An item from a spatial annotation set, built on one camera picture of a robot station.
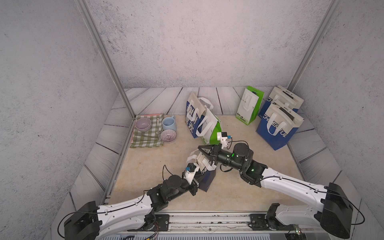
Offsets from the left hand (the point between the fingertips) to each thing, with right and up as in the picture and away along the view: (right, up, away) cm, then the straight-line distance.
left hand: (205, 177), depth 73 cm
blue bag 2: (-5, +34, +23) cm, 42 cm away
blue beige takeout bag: (+51, +44, +26) cm, 72 cm away
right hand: (-4, +15, -9) cm, 18 cm away
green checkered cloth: (-37, +16, +34) cm, 53 cm away
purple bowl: (-44, +26, +38) cm, 64 cm away
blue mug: (-24, +27, +39) cm, 53 cm away
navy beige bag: (0, -2, +4) cm, 5 cm away
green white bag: (+31, +39, +27) cm, 56 cm away
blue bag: (+45, +25, +18) cm, 54 cm away
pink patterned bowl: (-24, +18, +33) cm, 45 cm away
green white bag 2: (+3, +23, +14) cm, 27 cm away
